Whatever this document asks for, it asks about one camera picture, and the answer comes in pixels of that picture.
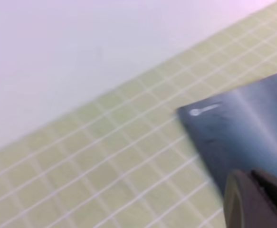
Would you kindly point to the green checked tablecloth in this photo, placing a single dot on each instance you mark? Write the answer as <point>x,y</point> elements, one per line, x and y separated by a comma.
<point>123,160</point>

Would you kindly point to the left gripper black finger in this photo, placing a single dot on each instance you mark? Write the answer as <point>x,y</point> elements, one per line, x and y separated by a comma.
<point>250,200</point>

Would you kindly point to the blue and white book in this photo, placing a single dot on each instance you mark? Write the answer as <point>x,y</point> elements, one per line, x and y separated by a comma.
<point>236,129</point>

